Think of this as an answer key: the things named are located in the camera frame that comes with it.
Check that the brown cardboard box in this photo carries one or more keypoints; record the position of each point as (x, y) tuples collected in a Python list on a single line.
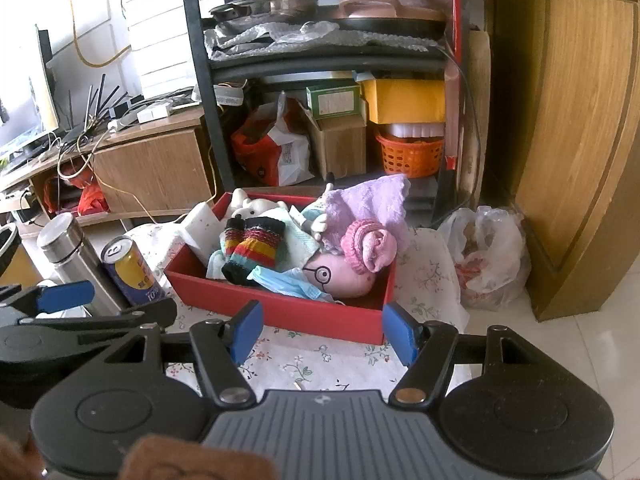
[(340, 147)]

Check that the small red plastic bag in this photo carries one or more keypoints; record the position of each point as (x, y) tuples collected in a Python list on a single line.
[(92, 200)]

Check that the pink pot with lid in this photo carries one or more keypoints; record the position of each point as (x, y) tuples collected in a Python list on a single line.
[(370, 7)]

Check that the pink pig plush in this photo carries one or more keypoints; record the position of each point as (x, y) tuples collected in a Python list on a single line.
[(345, 280)]

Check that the pink knitted sock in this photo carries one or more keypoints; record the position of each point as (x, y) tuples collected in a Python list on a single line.
[(370, 247)]

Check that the stainless steel thermos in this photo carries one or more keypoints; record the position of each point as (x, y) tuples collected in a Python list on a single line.
[(75, 260)]

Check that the white plastic container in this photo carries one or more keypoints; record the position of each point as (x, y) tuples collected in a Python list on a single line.
[(415, 130)]

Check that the bubble wrap sheet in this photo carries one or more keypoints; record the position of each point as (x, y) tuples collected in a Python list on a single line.
[(260, 35)]

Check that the orange plastic basket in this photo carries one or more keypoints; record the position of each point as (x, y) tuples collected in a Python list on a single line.
[(410, 157)]

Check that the wooden cabinet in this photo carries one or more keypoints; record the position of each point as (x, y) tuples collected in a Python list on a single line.
[(575, 135)]

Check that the wooden tv stand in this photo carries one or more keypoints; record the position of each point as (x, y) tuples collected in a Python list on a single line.
[(150, 170)]

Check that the floral tablecloth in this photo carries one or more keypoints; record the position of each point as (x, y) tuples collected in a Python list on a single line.
[(320, 360)]

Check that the white printed plastic bag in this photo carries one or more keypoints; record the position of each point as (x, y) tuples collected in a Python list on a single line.
[(292, 155)]

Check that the red cardboard box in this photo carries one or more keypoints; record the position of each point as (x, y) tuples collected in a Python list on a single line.
[(310, 317)]

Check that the green box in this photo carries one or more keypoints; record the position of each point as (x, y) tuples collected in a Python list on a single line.
[(332, 102)]

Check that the yellow box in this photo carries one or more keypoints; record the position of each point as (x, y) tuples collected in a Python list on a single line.
[(405, 102)]

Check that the white bear plush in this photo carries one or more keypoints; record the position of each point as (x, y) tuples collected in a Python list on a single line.
[(260, 207)]

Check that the purple towel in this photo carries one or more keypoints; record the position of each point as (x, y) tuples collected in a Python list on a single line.
[(365, 205)]

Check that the white power adapter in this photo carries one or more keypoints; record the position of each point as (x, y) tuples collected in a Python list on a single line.
[(155, 112)]

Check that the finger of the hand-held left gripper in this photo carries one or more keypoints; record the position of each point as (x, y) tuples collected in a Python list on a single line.
[(150, 317), (65, 296)]

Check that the white roll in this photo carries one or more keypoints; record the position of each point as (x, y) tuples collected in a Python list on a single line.
[(200, 230)]

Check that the brown fuzzy sleeve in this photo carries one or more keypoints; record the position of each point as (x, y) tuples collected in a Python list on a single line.
[(200, 460)]

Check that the black frying pan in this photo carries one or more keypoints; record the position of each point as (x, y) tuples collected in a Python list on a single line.
[(400, 27)]

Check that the stainless steel pot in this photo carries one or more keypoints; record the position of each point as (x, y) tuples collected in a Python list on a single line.
[(280, 5)]

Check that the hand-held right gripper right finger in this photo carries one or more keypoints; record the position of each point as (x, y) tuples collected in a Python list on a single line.
[(400, 335)]

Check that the black router with antennas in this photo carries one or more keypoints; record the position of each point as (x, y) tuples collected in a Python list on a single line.
[(97, 105)]

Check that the striped knitted sock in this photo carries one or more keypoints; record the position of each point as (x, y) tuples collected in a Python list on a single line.
[(234, 240), (260, 250)]

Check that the blue and yellow drink can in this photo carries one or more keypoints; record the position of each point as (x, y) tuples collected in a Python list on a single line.
[(132, 275)]

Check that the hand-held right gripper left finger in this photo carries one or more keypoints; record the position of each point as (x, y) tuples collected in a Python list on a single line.
[(247, 332)]

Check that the computer monitor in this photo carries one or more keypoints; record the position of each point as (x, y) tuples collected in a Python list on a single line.
[(25, 110)]

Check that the black shelf rack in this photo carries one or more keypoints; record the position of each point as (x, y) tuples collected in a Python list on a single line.
[(202, 85)]

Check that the blue face mask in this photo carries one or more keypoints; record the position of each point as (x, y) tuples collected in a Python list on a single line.
[(285, 282)]

